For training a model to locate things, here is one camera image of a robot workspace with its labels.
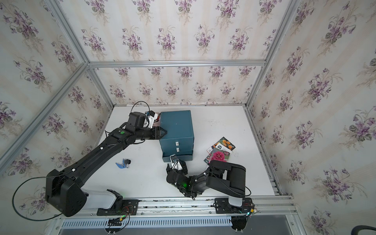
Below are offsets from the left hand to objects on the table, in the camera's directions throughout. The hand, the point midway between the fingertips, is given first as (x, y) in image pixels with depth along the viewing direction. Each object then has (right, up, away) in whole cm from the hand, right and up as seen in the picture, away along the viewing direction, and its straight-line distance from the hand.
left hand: (165, 134), depth 79 cm
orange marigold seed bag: (+38, -8, +19) cm, 43 cm away
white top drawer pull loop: (+6, -5, -2) cm, 8 cm away
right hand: (+4, -19, +7) cm, 20 cm away
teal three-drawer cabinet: (+8, -3, -1) cm, 8 cm away
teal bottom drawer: (+11, -15, +8) cm, 20 cm away
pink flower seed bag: (+25, -16, +12) cm, 32 cm away
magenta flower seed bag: (+32, -14, +12) cm, 37 cm away
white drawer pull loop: (+7, -9, +3) cm, 12 cm away
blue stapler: (-25, -18, +7) cm, 32 cm away
